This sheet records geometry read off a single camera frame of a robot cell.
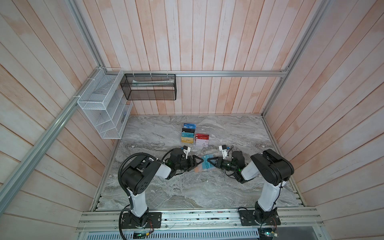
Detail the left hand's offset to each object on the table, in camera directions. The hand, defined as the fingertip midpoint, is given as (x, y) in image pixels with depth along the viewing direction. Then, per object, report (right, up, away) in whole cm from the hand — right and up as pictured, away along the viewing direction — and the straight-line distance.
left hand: (201, 165), depth 89 cm
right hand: (+5, +2, +2) cm, 6 cm away
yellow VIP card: (-9, +14, +12) cm, 21 cm away
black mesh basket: (-36, +52, +16) cm, 65 cm away
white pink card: (+2, +12, +12) cm, 17 cm away
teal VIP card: (-8, +18, +12) cm, 23 cm away
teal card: (+4, 0, +2) cm, 4 cm away
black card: (-8, +21, +12) cm, 26 cm away
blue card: (-8, +24, +12) cm, 28 cm away
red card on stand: (+2, +17, +12) cm, 21 cm away
